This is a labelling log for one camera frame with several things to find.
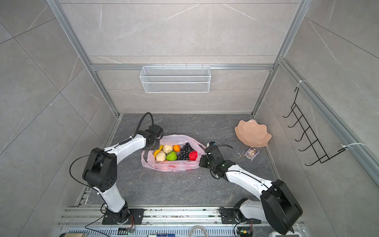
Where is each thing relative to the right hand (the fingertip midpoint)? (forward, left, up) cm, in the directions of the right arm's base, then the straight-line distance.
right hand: (200, 158), depth 87 cm
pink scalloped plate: (+24, -39, -8) cm, 46 cm away
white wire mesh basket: (+49, +15, +23) cm, 56 cm away
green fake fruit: (+2, +18, -1) cm, 18 cm away
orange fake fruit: (+9, +15, -3) cm, 18 cm away
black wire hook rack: (-7, -50, +24) cm, 56 cm away
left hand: (+11, +31, +1) cm, 33 cm away
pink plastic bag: (-2, +31, 0) cm, 31 cm away
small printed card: (+5, -34, -6) cm, 35 cm away
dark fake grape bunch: (+5, +10, -3) cm, 12 cm away
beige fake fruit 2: (+8, +21, -1) cm, 22 cm away
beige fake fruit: (+3, +25, -2) cm, 25 cm away
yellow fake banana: (+8, +28, -4) cm, 29 cm away
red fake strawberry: (+2, +5, -1) cm, 5 cm away
